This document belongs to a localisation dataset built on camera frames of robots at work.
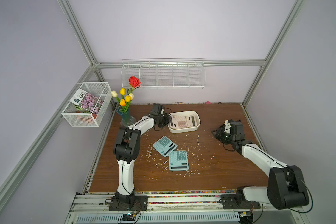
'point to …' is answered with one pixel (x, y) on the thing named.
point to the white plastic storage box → (187, 129)
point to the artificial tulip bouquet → (125, 101)
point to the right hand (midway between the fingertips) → (212, 131)
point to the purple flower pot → (86, 102)
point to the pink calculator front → (179, 121)
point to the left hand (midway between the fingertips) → (172, 120)
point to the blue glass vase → (127, 120)
